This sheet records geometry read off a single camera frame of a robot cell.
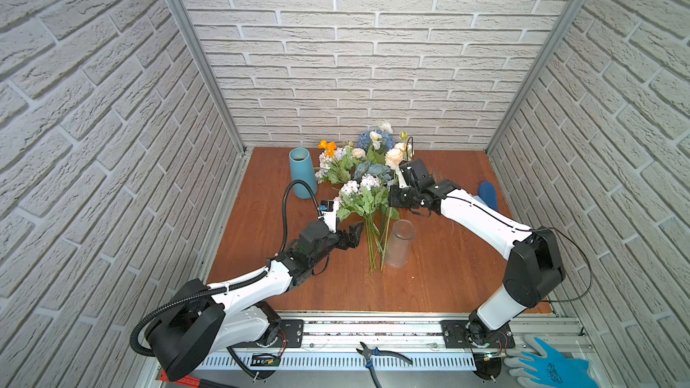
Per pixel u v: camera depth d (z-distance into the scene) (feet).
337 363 2.54
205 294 1.45
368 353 2.30
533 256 1.60
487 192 3.42
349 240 2.38
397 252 2.61
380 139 3.59
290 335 2.39
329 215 2.34
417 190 2.11
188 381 2.15
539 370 2.25
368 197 2.84
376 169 3.19
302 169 2.97
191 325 1.33
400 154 2.85
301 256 2.07
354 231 2.38
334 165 3.42
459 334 2.41
